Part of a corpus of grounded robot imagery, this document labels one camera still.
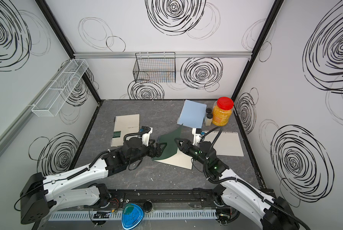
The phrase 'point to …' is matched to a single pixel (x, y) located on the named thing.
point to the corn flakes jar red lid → (225, 103)
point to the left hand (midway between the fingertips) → (162, 143)
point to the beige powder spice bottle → (208, 119)
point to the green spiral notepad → (172, 155)
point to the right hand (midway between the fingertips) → (175, 143)
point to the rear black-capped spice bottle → (209, 110)
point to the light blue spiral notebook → (192, 114)
